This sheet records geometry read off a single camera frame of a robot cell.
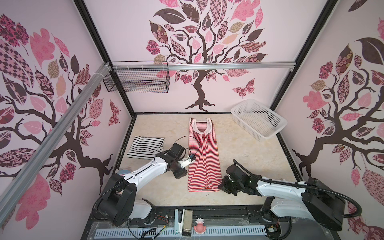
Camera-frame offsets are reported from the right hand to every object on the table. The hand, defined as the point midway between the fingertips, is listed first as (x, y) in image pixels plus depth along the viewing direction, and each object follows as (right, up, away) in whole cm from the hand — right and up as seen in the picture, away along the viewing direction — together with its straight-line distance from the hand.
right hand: (216, 186), depth 82 cm
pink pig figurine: (-10, -14, -14) cm, 22 cm away
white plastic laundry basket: (+41, +37, +31) cm, 64 cm away
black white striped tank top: (-45, +20, +15) cm, 52 cm away
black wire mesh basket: (-49, +66, +12) cm, 83 cm away
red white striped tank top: (-6, +5, +5) cm, 9 cm away
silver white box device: (-17, -12, -13) cm, 25 cm away
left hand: (-20, +7, +3) cm, 21 cm away
